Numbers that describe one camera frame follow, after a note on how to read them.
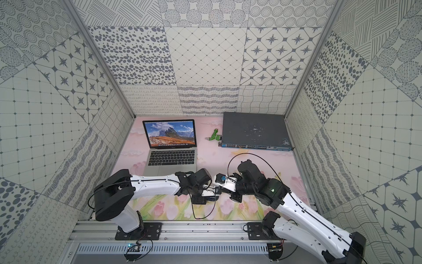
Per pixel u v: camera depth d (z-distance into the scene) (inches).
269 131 42.4
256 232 28.7
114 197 17.5
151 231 29.3
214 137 42.2
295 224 18.3
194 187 26.0
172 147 39.9
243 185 23.7
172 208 32.1
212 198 32.2
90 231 30.7
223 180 22.8
